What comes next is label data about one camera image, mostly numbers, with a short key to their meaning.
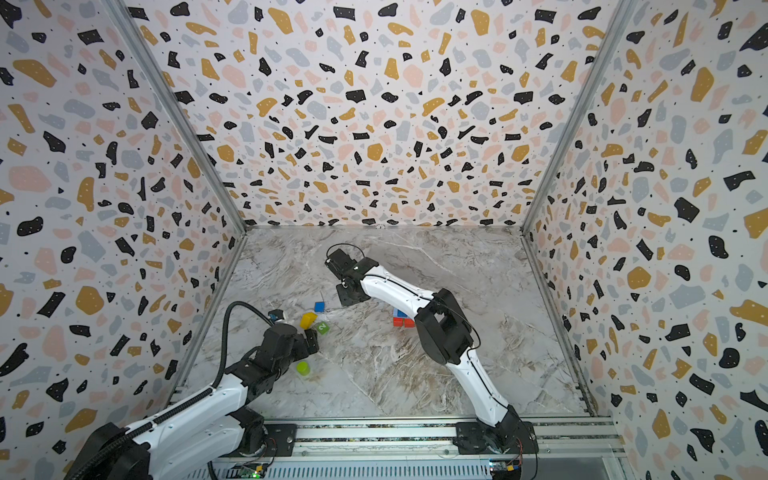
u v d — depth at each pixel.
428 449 0.73
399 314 0.90
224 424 0.60
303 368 0.82
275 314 0.78
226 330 0.61
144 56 0.75
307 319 0.95
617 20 0.72
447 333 0.56
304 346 0.80
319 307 0.98
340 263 0.75
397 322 0.93
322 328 0.92
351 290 0.69
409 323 0.94
